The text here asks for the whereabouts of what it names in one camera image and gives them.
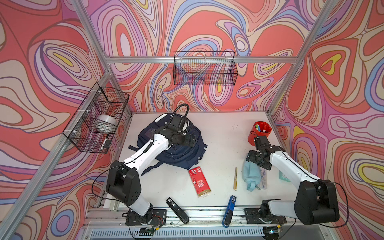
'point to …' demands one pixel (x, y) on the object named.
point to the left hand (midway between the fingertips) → (189, 139)
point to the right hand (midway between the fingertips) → (257, 163)
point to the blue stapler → (227, 219)
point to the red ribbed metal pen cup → (259, 128)
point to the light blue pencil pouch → (251, 174)
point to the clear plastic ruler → (263, 179)
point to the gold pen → (235, 179)
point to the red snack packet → (202, 186)
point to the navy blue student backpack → (179, 156)
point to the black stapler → (178, 210)
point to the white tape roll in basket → (105, 123)
